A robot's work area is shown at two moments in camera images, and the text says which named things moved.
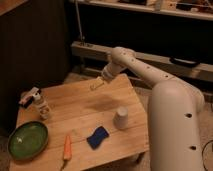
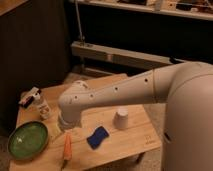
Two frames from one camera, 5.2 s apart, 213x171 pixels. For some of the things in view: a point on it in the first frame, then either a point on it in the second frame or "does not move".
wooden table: [87, 128] does not move
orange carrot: [67, 151] does not move
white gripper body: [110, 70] to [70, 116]
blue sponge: [99, 134] does not move
